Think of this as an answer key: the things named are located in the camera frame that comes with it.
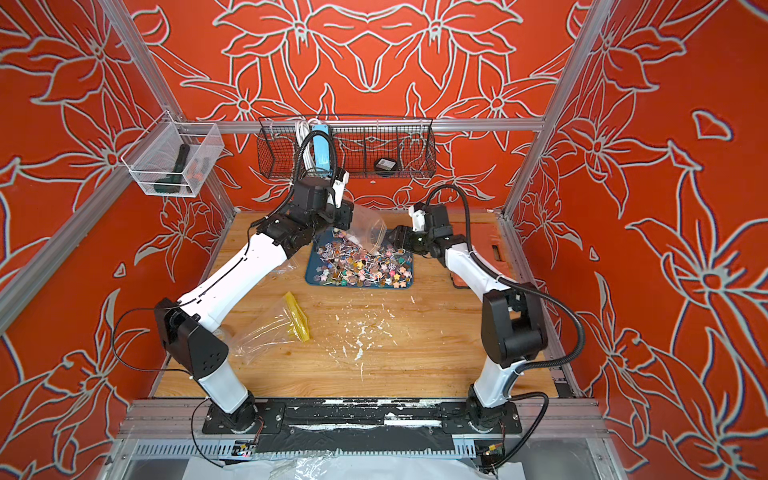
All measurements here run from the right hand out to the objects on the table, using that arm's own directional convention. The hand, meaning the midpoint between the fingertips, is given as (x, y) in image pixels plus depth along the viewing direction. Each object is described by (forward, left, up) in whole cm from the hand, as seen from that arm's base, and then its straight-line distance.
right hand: (396, 233), depth 88 cm
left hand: (0, +12, +14) cm, 19 cm away
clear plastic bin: (+18, +70, +14) cm, 74 cm away
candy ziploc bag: (-24, +33, -13) cm, 42 cm away
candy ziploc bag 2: (+6, +9, -5) cm, 12 cm away
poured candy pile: (0, +18, -14) cm, 23 cm away
